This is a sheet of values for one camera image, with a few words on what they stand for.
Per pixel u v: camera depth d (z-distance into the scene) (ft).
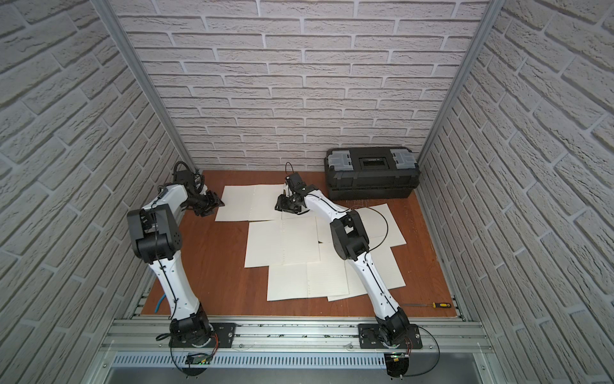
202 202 2.94
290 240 3.11
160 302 2.64
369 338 2.42
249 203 3.51
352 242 2.15
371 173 3.18
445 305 2.61
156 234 1.86
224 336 2.39
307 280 2.80
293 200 2.66
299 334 2.49
